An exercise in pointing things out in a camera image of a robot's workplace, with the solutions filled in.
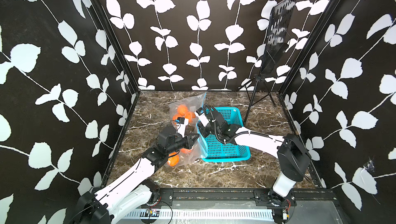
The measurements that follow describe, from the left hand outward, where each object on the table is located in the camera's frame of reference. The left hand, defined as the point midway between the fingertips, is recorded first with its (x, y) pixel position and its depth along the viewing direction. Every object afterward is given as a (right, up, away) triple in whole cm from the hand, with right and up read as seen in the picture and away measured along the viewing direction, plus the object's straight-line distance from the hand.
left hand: (199, 134), depth 75 cm
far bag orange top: (-12, +12, +23) cm, 28 cm away
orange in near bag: (-14, -16, +6) cm, 22 cm away
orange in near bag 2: (-7, -9, +3) cm, 12 cm away
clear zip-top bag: (-7, -15, +11) cm, 20 cm away
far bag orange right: (-7, +8, +21) cm, 24 cm away
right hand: (-2, +5, +9) cm, 10 cm away
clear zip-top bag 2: (-5, +15, +24) cm, 29 cm away
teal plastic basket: (+10, -13, +15) cm, 22 cm away
